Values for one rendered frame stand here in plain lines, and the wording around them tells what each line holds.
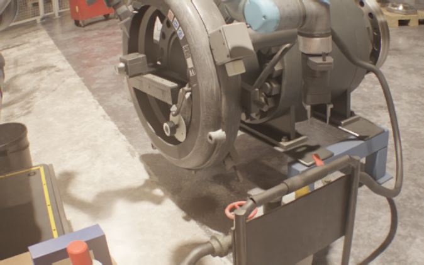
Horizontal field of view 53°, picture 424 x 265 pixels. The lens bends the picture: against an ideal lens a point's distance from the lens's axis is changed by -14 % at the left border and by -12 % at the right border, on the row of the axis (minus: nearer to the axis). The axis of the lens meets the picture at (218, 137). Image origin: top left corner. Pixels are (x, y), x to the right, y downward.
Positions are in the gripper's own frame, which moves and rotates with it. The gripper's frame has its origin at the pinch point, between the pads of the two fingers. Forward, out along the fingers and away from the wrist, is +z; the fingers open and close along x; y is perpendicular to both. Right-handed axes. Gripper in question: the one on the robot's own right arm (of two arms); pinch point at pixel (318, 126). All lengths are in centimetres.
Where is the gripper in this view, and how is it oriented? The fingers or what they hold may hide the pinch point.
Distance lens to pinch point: 128.9
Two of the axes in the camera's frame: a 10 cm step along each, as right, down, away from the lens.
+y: -0.7, -4.1, 9.1
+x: -9.9, 0.9, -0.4
